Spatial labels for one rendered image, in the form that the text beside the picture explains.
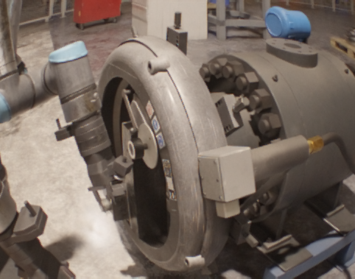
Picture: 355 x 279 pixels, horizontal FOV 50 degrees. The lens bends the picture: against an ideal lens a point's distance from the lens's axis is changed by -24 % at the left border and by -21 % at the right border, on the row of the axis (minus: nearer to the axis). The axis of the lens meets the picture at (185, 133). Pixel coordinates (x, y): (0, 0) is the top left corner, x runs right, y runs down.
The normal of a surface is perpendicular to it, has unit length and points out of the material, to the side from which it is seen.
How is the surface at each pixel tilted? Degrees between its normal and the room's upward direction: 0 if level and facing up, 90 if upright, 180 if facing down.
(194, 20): 90
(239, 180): 68
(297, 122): 57
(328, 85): 37
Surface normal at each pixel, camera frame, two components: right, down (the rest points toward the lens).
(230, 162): 0.44, 0.01
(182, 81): 0.26, -0.52
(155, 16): 0.37, 0.40
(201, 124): 0.36, -0.27
